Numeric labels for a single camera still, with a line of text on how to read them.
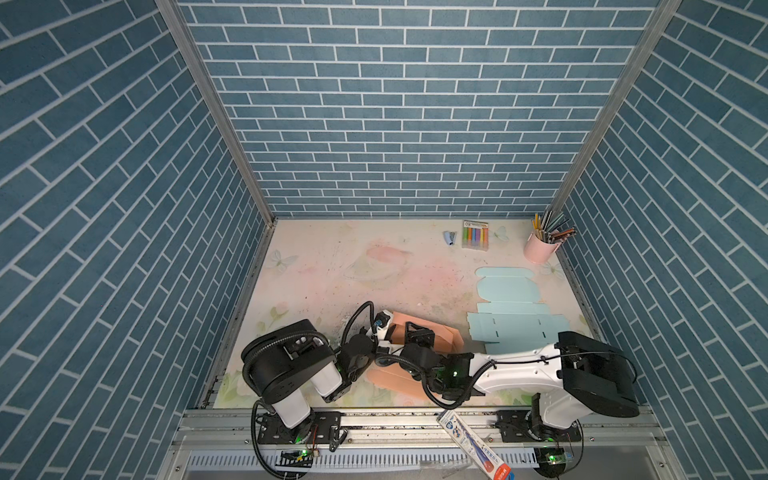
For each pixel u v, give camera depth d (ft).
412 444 2.36
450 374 1.96
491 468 2.22
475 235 3.75
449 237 3.70
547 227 3.41
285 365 1.54
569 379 1.41
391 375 2.69
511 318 3.07
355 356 2.18
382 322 2.43
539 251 3.41
